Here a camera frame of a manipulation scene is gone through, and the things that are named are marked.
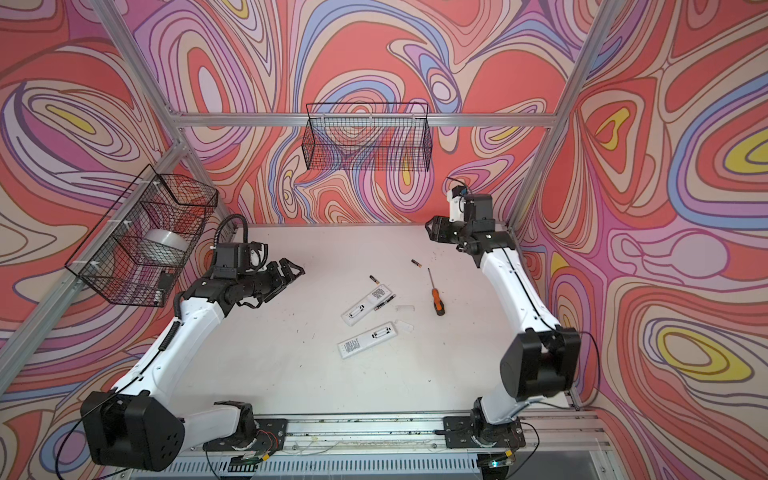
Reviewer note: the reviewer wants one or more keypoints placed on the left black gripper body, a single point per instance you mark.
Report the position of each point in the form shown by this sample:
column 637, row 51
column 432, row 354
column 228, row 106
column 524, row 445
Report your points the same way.
column 252, row 284

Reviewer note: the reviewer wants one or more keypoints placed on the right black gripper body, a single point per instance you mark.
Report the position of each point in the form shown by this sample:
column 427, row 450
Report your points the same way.
column 447, row 231

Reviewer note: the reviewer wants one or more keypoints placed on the orange handle screwdriver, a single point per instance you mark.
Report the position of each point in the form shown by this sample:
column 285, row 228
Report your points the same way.
column 438, row 303

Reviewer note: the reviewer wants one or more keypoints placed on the long white remote control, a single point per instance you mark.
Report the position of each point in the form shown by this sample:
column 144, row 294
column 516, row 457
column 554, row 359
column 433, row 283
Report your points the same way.
column 376, row 297

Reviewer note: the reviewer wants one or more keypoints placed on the small white remote control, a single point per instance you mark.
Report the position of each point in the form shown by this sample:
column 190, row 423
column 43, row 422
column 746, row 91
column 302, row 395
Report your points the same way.
column 367, row 340

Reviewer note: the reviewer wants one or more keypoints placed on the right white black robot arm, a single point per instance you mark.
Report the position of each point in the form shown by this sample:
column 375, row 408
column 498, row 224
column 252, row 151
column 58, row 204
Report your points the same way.
column 542, row 359

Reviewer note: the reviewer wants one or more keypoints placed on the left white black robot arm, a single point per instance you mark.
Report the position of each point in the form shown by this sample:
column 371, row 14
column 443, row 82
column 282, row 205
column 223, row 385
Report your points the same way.
column 132, row 426

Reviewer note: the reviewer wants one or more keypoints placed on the small black item in basket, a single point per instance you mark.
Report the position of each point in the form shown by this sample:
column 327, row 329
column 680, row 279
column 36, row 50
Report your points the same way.
column 165, row 281

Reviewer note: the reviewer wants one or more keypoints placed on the white bowl in basket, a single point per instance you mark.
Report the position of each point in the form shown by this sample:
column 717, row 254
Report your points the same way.
column 167, row 239

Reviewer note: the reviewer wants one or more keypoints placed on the left black wire basket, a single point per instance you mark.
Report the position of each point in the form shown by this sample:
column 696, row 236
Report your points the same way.
column 117, row 263

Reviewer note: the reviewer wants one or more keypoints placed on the black wire basket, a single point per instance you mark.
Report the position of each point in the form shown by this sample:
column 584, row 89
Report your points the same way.
column 117, row 263
column 368, row 136

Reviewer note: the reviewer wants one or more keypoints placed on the back black wire basket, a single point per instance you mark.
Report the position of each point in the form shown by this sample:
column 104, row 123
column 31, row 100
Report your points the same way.
column 368, row 136

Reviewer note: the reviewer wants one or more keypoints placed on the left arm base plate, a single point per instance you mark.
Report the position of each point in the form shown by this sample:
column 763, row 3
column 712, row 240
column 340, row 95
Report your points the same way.
column 263, row 435

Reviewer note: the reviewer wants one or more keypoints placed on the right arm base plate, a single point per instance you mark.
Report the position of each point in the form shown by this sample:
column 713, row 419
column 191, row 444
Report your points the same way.
column 470, row 431

